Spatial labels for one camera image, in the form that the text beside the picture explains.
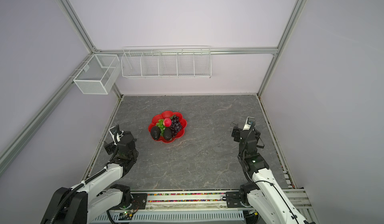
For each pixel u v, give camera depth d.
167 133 0.92
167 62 0.98
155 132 0.91
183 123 1.02
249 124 0.65
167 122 0.94
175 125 0.96
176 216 1.57
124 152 0.65
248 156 0.58
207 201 0.75
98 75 1.00
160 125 0.96
